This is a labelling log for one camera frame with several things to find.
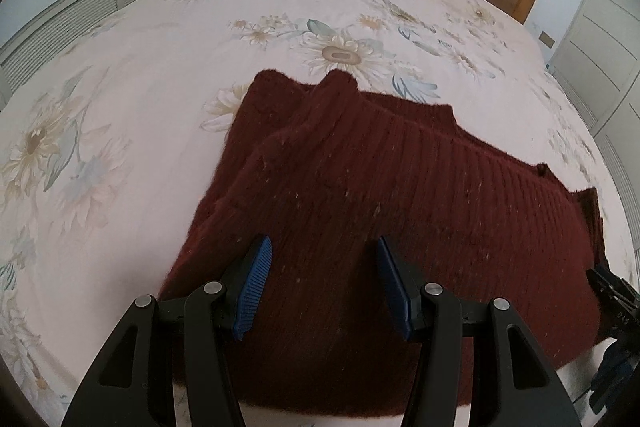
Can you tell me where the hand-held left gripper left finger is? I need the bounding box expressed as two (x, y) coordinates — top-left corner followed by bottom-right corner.
(61, 234), (273, 427)

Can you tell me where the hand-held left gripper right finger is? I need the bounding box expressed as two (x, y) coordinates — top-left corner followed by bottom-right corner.
(376, 236), (583, 427)

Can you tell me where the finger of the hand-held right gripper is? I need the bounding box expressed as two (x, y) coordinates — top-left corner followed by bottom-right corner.
(602, 268), (633, 294)
(586, 268), (617, 304)

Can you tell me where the white louvered cabinet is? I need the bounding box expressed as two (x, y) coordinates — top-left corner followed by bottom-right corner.
(0, 0), (205, 108)

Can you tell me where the white wardrobe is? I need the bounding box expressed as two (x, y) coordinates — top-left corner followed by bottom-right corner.
(547, 0), (640, 228)

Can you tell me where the dark red knit sweater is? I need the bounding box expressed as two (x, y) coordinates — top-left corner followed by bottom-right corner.
(157, 68), (608, 419)

